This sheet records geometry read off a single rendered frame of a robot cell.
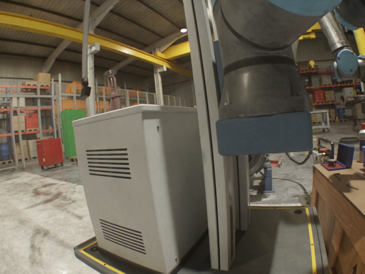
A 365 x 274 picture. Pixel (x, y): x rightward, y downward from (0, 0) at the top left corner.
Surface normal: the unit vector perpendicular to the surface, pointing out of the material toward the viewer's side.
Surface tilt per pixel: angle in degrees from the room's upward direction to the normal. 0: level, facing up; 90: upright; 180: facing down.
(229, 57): 90
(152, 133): 90
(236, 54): 91
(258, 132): 90
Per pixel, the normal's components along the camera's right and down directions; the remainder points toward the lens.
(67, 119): 0.88, -0.07
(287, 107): -0.03, 0.05
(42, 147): -0.31, 0.08
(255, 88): -0.53, -0.24
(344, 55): -0.67, 0.19
